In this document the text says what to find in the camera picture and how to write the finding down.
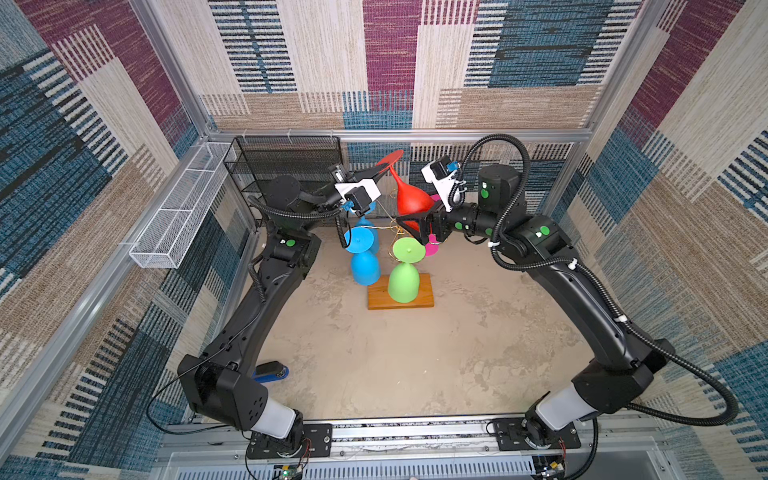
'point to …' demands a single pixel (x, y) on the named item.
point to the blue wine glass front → (365, 263)
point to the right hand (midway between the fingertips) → (416, 212)
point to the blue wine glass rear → (364, 223)
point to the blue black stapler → (268, 371)
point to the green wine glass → (404, 278)
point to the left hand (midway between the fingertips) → (381, 159)
